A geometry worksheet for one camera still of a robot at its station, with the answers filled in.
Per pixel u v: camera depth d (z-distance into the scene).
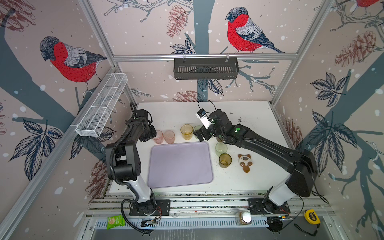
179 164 0.88
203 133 0.68
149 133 0.83
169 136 0.98
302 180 0.41
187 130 1.00
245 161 0.87
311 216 0.70
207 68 1.05
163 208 0.73
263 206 0.67
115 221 0.69
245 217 0.62
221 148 0.95
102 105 0.79
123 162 0.48
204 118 0.67
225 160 0.88
